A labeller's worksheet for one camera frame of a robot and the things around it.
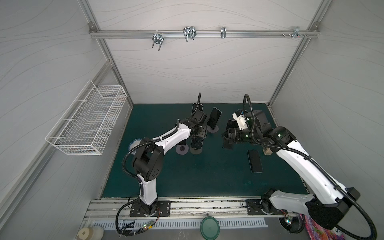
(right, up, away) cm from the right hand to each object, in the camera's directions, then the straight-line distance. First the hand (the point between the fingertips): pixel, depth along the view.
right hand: (231, 130), depth 72 cm
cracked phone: (-16, -9, +17) cm, 26 cm away
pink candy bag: (+37, -46, -5) cm, 59 cm away
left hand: (-13, -1, +20) cm, 24 cm away
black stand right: (+5, -13, +28) cm, 32 cm away
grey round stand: (-26, -15, +24) cm, 39 cm away
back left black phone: (-14, +13, +27) cm, 33 cm away
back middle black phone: (-5, +6, +29) cm, 30 cm away
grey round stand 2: (-17, -16, +23) cm, 33 cm away
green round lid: (-11, -39, -11) cm, 42 cm away
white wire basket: (-68, +2, -4) cm, 68 cm away
